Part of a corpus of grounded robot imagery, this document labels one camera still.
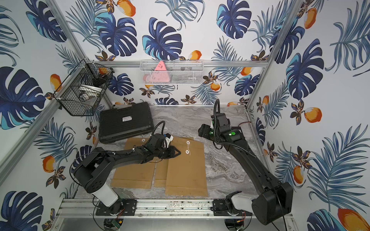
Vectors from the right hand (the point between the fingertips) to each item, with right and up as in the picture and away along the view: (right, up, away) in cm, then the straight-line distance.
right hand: (203, 130), depth 80 cm
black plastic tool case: (-58, +5, +25) cm, 64 cm away
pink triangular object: (-26, +34, +11) cm, 44 cm away
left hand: (-13, -13, +7) cm, 20 cm away
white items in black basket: (-71, +23, +9) cm, 75 cm away
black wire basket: (-73, +37, +16) cm, 84 cm away
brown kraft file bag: (-38, -28, +6) cm, 47 cm away
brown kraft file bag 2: (-25, -27, +9) cm, 39 cm away
